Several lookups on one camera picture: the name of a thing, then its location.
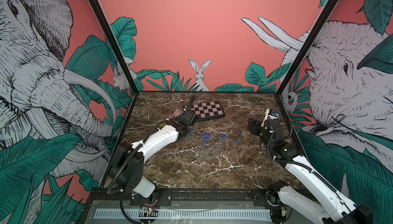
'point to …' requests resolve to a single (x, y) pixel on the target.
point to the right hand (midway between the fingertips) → (252, 117)
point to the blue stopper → (240, 132)
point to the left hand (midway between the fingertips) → (190, 128)
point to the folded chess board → (208, 111)
